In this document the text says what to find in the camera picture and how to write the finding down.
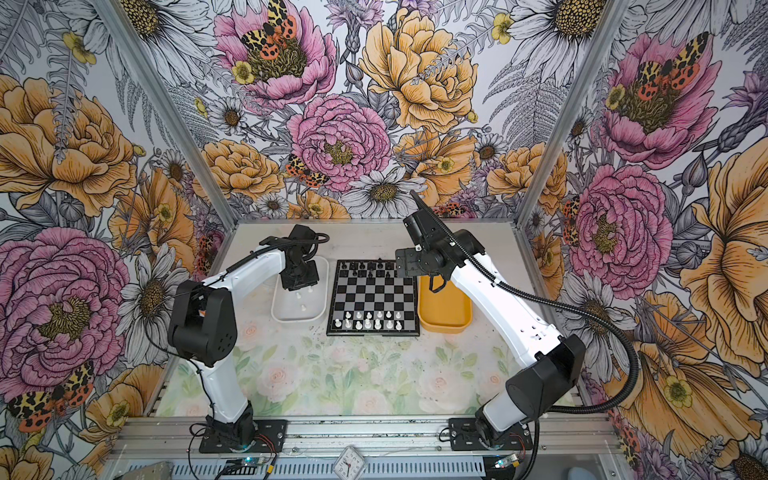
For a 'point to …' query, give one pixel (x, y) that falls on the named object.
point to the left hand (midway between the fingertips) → (305, 289)
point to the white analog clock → (349, 465)
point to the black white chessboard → (371, 299)
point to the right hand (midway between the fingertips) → (421, 271)
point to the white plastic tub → (306, 305)
